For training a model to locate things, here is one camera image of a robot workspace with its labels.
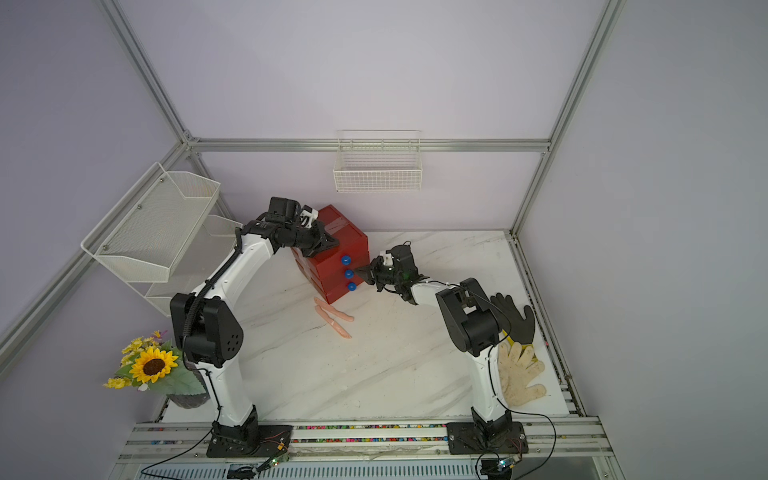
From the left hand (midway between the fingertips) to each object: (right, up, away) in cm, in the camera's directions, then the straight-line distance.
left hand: (338, 244), depth 87 cm
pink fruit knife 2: (-3, -26, +8) cm, 27 cm away
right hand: (+4, -9, +7) cm, 12 cm away
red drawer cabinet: (-1, -8, -1) cm, 8 cm away
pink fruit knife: (-4, -22, +11) cm, 25 cm away
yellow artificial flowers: (-35, -26, -26) cm, 51 cm away
